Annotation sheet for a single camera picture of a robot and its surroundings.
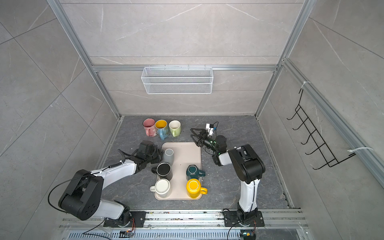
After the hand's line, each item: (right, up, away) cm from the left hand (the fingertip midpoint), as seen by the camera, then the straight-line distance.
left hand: (165, 143), depth 90 cm
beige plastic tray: (+12, -8, +8) cm, 17 cm away
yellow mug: (+18, -21, -16) cm, 32 cm away
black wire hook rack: (+75, +1, -26) cm, 80 cm away
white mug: (+1, -22, -14) cm, 26 cm away
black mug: (+1, -14, -10) cm, 17 cm away
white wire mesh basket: (+7, +42, +10) cm, 44 cm away
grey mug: (+3, -7, -5) cm, 9 cm away
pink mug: (-14, +12, +13) cm, 23 cm away
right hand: (+16, +7, -5) cm, 18 cm away
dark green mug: (+18, -14, -12) cm, 26 cm away
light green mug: (+5, +10, +12) cm, 17 cm away
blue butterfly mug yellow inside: (-3, +9, +8) cm, 13 cm away
